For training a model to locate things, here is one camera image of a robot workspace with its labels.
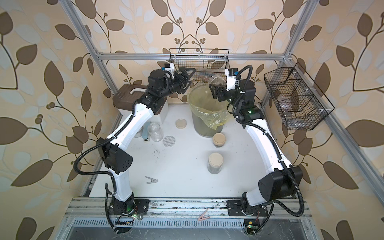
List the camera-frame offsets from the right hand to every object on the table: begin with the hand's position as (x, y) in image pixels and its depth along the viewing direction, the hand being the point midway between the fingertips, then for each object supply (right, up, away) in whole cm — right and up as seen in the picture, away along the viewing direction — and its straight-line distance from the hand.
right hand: (217, 83), depth 71 cm
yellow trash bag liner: (-7, -3, +33) cm, 34 cm away
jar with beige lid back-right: (+4, -30, +20) cm, 36 cm away
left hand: (-12, +5, -3) cm, 13 cm away
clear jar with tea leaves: (-36, -25, +22) cm, 49 cm away
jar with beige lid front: (0, -41, +6) cm, 41 cm away
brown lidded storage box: (-58, -1, +28) cm, 65 cm away
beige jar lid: (-21, -20, +37) cm, 47 cm away
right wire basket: (+42, -10, +2) cm, 43 cm away
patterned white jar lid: (-29, -32, +28) cm, 51 cm away
